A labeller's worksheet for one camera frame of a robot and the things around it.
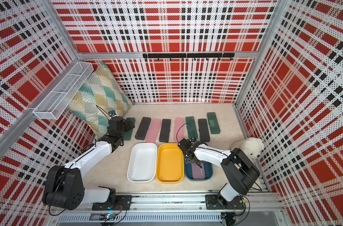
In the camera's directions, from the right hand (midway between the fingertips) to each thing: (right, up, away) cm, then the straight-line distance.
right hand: (198, 158), depth 88 cm
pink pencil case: (-32, +14, +17) cm, 39 cm away
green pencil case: (-3, +18, +16) cm, 24 cm away
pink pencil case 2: (-12, +17, +16) cm, 26 cm away
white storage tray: (-36, -3, +1) cm, 36 cm away
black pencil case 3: (+6, +13, +12) cm, 19 cm away
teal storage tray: (+6, -6, -4) cm, 9 cm away
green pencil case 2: (+15, +22, +20) cm, 33 cm away
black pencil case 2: (-23, +16, +16) cm, 32 cm away
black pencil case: (-40, +18, +19) cm, 48 cm away
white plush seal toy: (+27, +10, -14) cm, 32 cm away
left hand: (-46, +23, 0) cm, 52 cm away
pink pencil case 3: (-1, -7, -6) cm, 9 cm away
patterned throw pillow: (-62, +42, +1) cm, 75 cm away
